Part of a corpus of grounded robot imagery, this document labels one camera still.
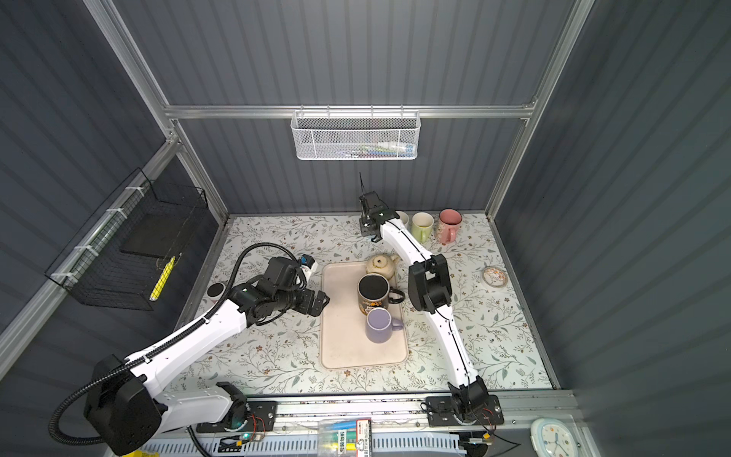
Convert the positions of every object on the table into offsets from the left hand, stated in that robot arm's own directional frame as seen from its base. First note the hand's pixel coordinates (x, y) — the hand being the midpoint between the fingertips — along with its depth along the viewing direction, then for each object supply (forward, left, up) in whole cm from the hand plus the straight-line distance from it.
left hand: (318, 298), depth 80 cm
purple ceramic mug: (-6, -18, -5) cm, 19 cm away
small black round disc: (+9, +36, -9) cm, 38 cm away
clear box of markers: (-32, -8, -13) cm, 35 cm away
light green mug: (+32, -34, -5) cm, 47 cm away
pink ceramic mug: (+32, -44, -4) cm, 55 cm away
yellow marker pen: (0, +36, +13) cm, 38 cm away
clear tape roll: (+16, -60, -14) cm, 64 cm away
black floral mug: (+4, -16, -3) cm, 17 cm away
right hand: (+34, -17, -5) cm, 38 cm away
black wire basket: (+6, +48, +14) cm, 51 cm away
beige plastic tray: (-7, -7, -15) cm, 18 cm away
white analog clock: (-32, -59, -12) cm, 68 cm away
